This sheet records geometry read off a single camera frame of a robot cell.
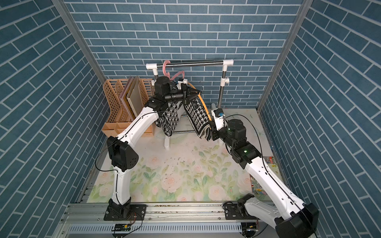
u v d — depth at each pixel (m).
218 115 0.59
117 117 1.15
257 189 0.81
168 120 0.80
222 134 0.62
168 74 0.76
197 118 0.80
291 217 0.37
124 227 0.72
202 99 0.72
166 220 0.72
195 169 0.89
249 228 0.71
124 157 0.52
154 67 0.71
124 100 0.87
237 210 0.73
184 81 0.75
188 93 0.69
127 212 0.67
